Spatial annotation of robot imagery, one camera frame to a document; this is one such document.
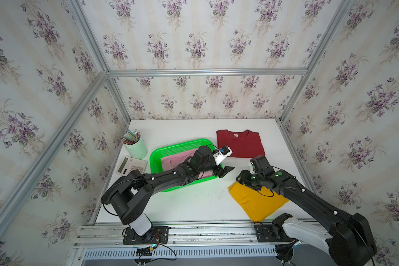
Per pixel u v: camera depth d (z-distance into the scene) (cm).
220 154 69
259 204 80
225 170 71
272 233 73
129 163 95
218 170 72
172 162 95
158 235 73
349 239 39
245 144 108
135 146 88
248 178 73
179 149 95
